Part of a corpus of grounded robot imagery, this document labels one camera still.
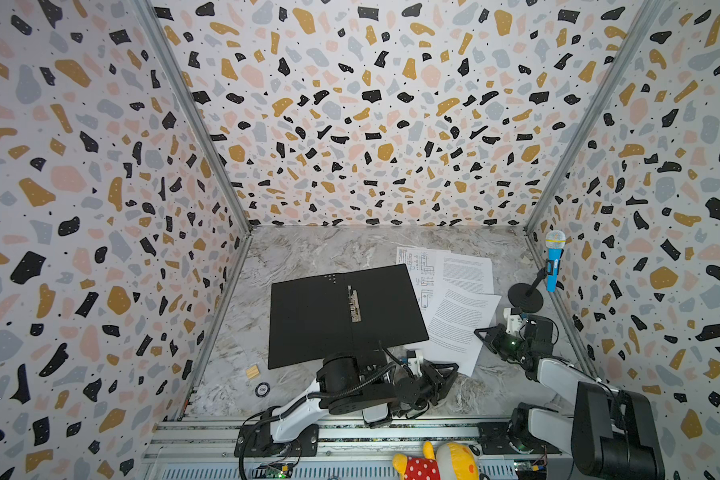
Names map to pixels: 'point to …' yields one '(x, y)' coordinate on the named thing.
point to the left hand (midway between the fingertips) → (466, 372)
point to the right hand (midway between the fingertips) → (474, 325)
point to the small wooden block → (252, 372)
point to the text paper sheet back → (463, 271)
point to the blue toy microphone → (555, 241)
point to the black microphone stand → (525, 297)
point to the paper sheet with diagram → (425, 272)
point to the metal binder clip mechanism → (354, 304)
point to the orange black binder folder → (314, 317)
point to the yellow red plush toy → (453, 461)
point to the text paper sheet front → (456, 326)
